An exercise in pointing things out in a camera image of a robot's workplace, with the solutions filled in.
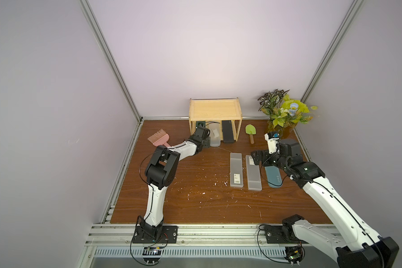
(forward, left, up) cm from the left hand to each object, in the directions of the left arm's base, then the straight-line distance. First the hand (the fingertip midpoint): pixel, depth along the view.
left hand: (204, 137), depth 104 cm
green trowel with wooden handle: (+11, -33, -5) cm, 35 cm away
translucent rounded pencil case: (+4, -7, -2) cm, 8 cm away
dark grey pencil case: (+8, -16, -2) cm, 18 cm away
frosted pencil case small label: (-25, -28, -3) cm, 38 cm away
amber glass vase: (+6, -54, -1) cm, 54 cm away
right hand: (-21, -28, +18) cm, 40 cm away
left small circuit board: (-59, +21, -7) cm, 63 cm away
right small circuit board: (-59, -40, -6) cm, 72 cm away
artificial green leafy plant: (+5, -46, +18) cm, 50 cm away
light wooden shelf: (+3, -11, +15) cm, 19 cm away
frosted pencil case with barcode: (-21, -19, -3) cm, 28 cm away
